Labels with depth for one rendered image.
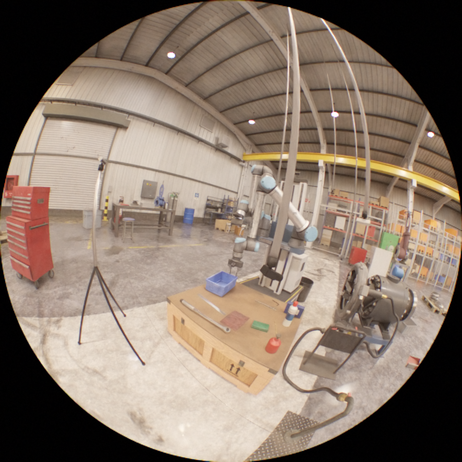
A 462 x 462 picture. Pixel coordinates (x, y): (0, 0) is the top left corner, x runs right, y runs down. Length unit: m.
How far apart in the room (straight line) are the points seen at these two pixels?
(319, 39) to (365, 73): 2.28
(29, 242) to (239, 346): 2.37
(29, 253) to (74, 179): 5.97
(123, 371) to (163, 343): 0.48
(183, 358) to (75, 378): 0.97
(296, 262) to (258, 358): 1.35
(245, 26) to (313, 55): 2.83
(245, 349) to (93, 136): 8.38
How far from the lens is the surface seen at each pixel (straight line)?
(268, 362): 1.00
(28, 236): 2.29
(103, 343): 1.63
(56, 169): 8.28
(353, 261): 7.45
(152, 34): 9.04
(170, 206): 8.06
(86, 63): 10.34
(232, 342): 1.03
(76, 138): 8.33
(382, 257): 5.99
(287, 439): 1.38
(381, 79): 8.68
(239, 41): 8.13
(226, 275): 1.63
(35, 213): 2.32
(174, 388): 1.33
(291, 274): 2.06
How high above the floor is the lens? 1.25
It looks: 8 degrees down
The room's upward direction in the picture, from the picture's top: 11 degrees clockwise
